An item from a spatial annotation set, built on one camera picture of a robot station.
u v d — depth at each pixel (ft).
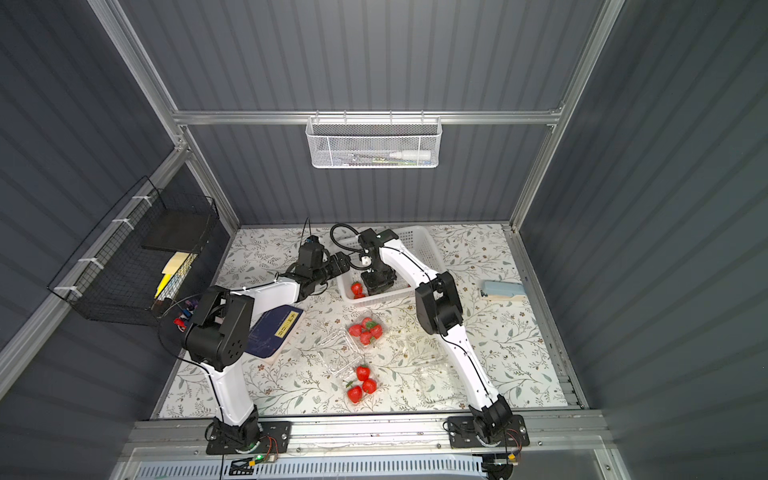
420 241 3.47
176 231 2.68
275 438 2.37
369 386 2.61
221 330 1.68
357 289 3.25
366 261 3.14
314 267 2.59
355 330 2.92
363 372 2.66
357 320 3.06
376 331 2.92
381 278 2.91
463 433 2.39
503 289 3.18
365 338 2.86
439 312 2.13
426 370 2.77
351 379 2.71
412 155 3.00
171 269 2.40
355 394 2.58
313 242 2.92
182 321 2.60
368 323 2.98
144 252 2.48
